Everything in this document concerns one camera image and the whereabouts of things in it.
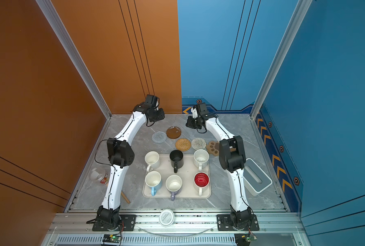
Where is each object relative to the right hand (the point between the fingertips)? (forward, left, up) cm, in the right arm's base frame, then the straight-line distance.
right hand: (185, 123), depth 100 cm
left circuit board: (-60, +35, -13) cm, 71 cm away
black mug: (-22, +5, -8) cm, 24 cm away
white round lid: (-53, +8, -6) cm, 54 cm away
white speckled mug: (-20, -10, -10) cm, 24 cm away
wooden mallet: (-43, +32, -11) cm, 54 cm away
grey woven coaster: (-3, +19, -10) cm, 22 cm away
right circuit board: (-61, -27, -13) cm, 68 cm away
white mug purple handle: (-35, +7, -11) cm, 38 cm away
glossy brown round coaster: (+2, +9, -11) cm, 15 cm away
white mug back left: (-22, +20, -7) cm, 30 cm away
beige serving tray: (-28, -1, -13) cm, 31 cm away
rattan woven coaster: (-9, +2, -11) cm, 14 cm away
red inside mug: (-34, -9, -11) cm, 37 cm away
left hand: (+6, +14, +3) cm, 16 cm away
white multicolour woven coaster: (-8, -9, -11) cm, 16 cm away
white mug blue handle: (-34, +18, -10) cm, 40 cm away
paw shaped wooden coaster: (-11, -18, -12) cm, 24 cm away
